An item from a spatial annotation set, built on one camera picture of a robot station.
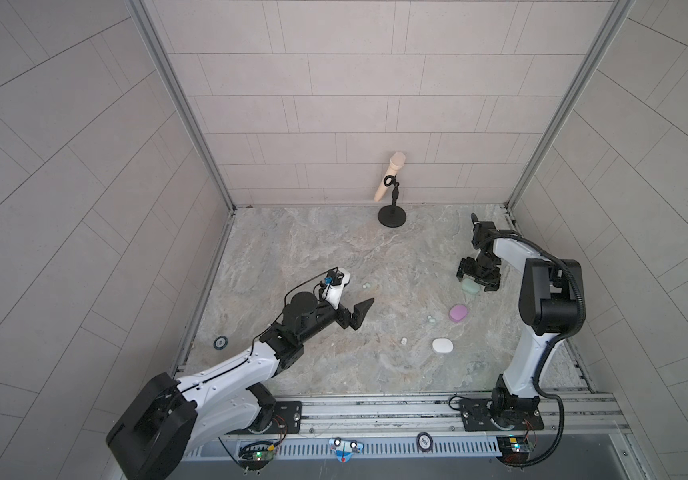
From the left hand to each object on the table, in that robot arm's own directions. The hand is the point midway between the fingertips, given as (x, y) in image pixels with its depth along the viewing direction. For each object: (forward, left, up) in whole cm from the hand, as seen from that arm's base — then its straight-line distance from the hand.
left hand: (367, 291), depth 75 cm
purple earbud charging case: (+1, -27, -15) cm, 31 cm away
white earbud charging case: (-9, -21, -15) cm, 27 cm away
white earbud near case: (-7, -11, -15) cm, 20 cm away
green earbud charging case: (+9, -32, -14) cm, 36 cm away
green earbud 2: (+10, 0, -16) cm, 19 cm away
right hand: (+13, -34, -17) cm, 40 cm away
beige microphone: (+41, -10, +9) cm, 43 cm away
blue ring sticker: (-8, +41, -16) cm, 45 cm away
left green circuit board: (-33, +25, -13) cm, 43 cm away
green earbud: (-1, -19, -16) cm, 25 cm away
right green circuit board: (-32, -34, -16) cm, 49 cm away
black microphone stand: (+41, -11, -17) cm, 46 cm away
